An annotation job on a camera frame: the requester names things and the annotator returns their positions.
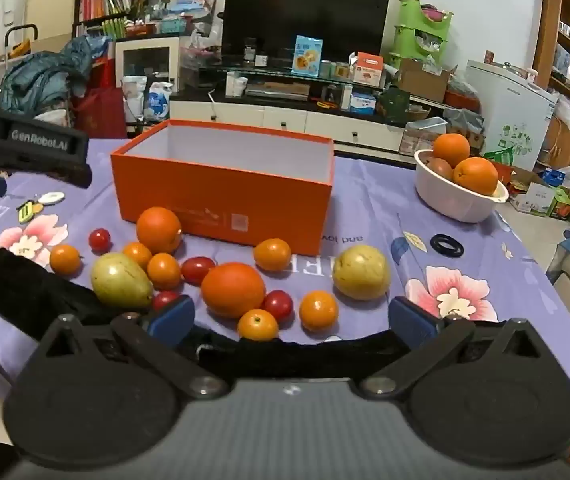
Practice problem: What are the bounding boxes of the black trolley handle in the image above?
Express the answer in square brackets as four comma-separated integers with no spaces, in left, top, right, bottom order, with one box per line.
[4,25,38,58]

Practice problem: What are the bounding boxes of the brown round fruit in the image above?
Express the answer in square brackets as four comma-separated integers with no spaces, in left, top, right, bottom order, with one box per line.
[426,157,454,182]

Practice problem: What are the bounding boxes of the black rubber ring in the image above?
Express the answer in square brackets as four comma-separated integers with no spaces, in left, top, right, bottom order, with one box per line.
[430,233,465,259]

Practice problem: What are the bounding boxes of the red basin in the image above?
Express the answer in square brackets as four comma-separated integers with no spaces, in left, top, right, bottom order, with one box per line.
[444,87,480,111]

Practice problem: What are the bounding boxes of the yellow bee-shaped trinket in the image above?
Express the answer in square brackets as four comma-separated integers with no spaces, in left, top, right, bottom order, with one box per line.
[15,200,45,222]

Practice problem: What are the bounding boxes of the blue snack bag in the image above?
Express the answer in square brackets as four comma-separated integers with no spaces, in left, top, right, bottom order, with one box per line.
[292,36,324,78]

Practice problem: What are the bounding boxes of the orange and white carton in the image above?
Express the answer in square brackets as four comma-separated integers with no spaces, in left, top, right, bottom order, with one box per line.
[352,52,385,86]

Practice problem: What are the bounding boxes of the purple floral tablecloth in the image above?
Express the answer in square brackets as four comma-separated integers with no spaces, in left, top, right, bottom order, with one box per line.
[0,137,570,411]

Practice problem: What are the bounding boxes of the oblong red cherry tomato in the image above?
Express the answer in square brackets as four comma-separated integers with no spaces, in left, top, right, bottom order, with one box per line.
[181,256,217,286]

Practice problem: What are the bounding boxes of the blue and white bag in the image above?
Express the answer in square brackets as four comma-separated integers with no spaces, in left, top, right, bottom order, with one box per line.
[146,80,173,121]

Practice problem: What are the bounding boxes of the silver media player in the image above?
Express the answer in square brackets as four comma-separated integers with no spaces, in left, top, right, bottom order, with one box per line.
[245,82,311,101]

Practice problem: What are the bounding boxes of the blue padded jacket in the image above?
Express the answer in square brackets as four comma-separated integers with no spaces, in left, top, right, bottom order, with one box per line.
[0,35,111,116]

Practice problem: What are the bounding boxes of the large reddish orange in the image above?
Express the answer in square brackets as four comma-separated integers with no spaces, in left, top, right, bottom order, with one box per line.
[201,262,267,318]

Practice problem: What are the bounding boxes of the red shopping bag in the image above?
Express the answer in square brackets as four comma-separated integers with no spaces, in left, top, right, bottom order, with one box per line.
[72,57,128,138]

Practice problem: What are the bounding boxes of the white television cabinet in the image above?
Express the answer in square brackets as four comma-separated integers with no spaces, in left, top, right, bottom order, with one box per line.
[169,62,446,153]

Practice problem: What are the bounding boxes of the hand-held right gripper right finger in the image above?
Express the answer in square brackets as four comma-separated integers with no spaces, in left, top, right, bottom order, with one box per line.
[357,296,546,401]

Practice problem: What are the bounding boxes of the round red cherry tomato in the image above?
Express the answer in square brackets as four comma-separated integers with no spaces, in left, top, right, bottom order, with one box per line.
[263,290,294,322]
[88,228,112,252]
[151,290,182,311]

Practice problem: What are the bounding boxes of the black flat television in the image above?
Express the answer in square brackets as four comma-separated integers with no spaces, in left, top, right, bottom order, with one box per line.
[222,0,392,63]

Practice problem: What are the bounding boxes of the white plastic bag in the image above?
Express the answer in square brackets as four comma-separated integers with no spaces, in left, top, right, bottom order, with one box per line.
[122,76,147,122]

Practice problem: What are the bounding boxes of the dark green bag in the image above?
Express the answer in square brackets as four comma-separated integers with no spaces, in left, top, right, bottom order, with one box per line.
[376,87,411,123]

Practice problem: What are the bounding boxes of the open cardboard box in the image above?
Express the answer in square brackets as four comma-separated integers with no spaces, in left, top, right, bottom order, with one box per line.
[397,57,458,103]

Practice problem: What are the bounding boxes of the clear plastic container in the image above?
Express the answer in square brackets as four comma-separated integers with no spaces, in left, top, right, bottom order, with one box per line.
[405,116,448,136]

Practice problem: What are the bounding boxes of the standing air conditioner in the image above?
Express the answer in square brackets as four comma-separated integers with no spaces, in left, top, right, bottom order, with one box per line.
[25,0,78,41]

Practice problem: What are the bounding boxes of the black cloth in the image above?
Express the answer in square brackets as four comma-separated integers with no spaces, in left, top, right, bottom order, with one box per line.
[0,247,408,386]

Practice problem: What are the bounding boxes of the green-yellow pear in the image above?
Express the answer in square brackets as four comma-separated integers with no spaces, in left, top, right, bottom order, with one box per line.
[90,252,155,309]

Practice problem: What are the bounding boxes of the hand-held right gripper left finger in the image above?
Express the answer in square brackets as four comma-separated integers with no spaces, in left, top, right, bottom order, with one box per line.
[35,296,230,401]

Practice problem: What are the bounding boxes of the round yellow pear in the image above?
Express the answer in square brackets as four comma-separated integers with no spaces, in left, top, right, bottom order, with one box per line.
[332,245,391,301]

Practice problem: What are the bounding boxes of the colourful printed carton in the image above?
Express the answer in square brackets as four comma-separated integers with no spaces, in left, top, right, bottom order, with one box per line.
[510,180,570,218]

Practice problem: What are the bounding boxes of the orange cardboard box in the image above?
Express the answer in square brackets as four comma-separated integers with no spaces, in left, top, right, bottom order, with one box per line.
[110,119,336,257]

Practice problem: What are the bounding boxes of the green stacked bins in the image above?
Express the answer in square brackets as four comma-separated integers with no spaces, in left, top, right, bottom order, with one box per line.
[390,0,453,68]

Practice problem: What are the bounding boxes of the white glass-door cabinet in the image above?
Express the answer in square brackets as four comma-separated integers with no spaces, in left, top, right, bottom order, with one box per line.
[114,35,191,91]

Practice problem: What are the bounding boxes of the white plastic bowl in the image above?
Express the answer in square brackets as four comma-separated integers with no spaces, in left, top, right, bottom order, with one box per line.
[413,149,510,224]

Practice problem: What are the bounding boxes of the navel orange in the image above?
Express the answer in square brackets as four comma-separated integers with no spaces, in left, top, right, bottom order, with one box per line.
[453,156,499,197]
[432,132,472,167]

